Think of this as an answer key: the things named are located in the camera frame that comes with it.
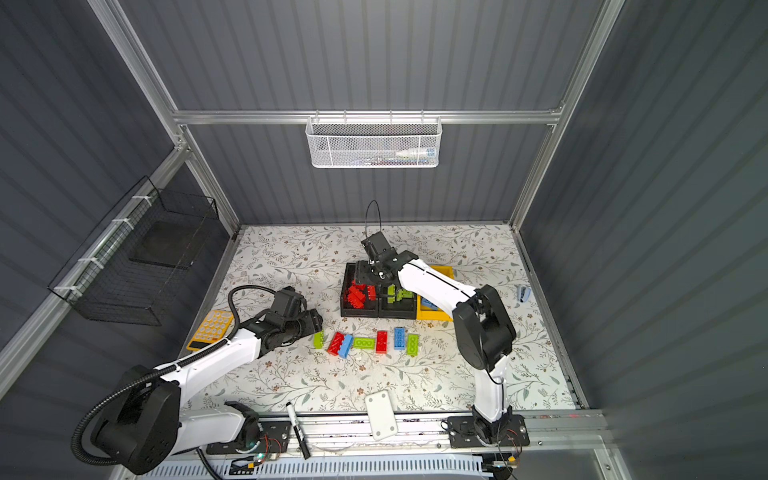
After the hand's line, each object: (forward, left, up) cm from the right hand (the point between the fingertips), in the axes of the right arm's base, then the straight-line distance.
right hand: (365, 273), depth 90 cm
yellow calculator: (-13, +48, -11) cm, 51 cm away
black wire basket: (-9, +56, +16) cm, 58 cm away
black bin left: (-5, -1, -12) cm, 13 cm away
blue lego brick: (-5, -21, -10) cm, 24 cm away
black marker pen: (-42, +14, -12) cm, 46 cm away
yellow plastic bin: (-7, -22, -13) cm, 26 cm away
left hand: (-13, +14, -8) cm, 21 cm away
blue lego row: (-18, +6, -11) cm, 22 cm away
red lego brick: (0, +4, -11) cm, 11 cm away
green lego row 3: (-17, -14, -13) cm, 26 cm away
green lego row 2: (-17, 0, -13) cm, 21 cm away
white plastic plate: (-36, -6, -12) cm, 38 cm away
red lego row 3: (-16, -5, -13) cm, 21 cm away
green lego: (0, -12, -12) cm, 17 cm away
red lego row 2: (-17, +9, -12) cm, 23 cm away
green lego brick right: (0, -8, -11) cm, 13 cm away
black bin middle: (-4, -11, -15) cm, 19 cm away
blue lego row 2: (-14, -11, -13) cm, 22 cm away
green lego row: (-16, +14, -12) cm, 24 cm away
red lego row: (-4, +3, -11) cm, 12 cm away
